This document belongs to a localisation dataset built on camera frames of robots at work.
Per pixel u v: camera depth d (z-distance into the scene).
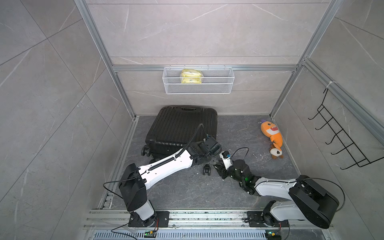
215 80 1.00
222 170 0.75
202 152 0.56
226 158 0.74
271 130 1.01
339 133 0.67
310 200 0.43
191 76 0.88
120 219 0.75
